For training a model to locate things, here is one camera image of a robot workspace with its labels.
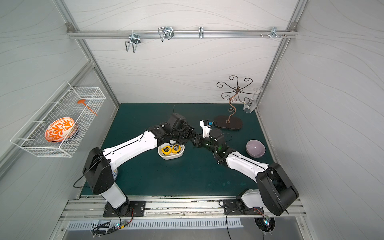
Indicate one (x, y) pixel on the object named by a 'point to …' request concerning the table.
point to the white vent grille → (98, 225)
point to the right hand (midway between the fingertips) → (189, 134)
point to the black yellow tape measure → (176, 148)
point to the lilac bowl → (255, 148)
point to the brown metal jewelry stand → (223, 122)
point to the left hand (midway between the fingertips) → (196, 132)
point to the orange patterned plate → (57, 129)
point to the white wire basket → (81, 103)
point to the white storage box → (172, 156)
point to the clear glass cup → (249, 106)
